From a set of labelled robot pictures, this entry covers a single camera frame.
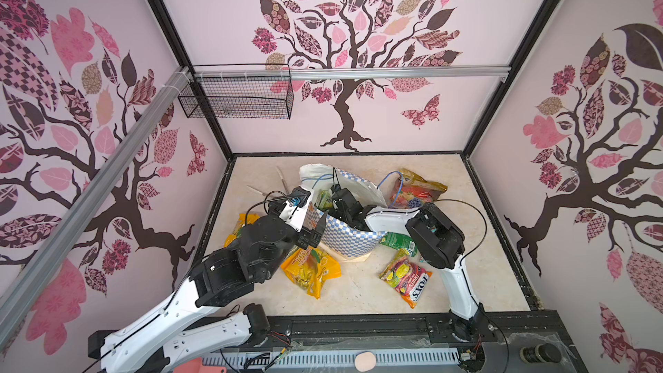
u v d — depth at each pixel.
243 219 0.39
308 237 0.52
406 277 0.79
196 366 0.67
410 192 0.99
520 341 0.72
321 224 0.53
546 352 0.62
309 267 0.78
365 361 0.69
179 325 0.40
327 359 0.70
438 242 0.54
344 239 0.74
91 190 0.54
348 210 0.77
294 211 0.47
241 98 1.22
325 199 0.93
